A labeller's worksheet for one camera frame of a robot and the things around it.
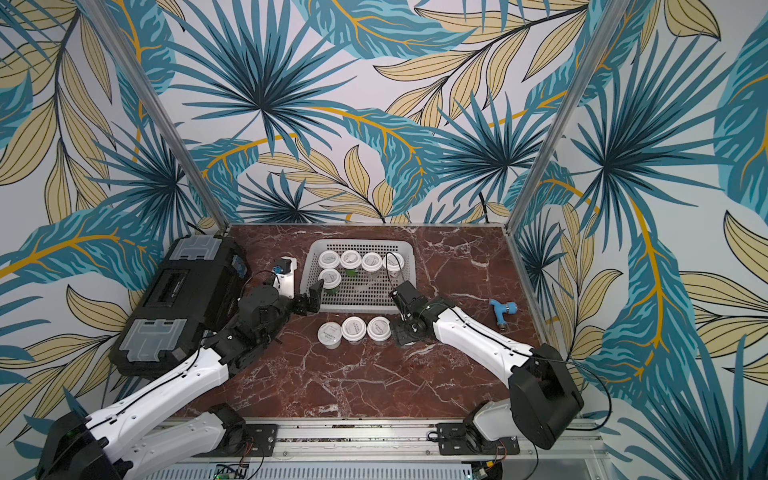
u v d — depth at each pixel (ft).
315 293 2.26
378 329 2.82
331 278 3.12
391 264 3.22
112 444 1.30
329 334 2.82
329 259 3.29
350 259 3.28
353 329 2.81
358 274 3.39
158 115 2.81
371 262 3.28
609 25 2.30
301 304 2.23
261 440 2.42
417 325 1.93
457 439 2.40
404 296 2.18
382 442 2.46
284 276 2.10
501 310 3.12
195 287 2.69
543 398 1.37
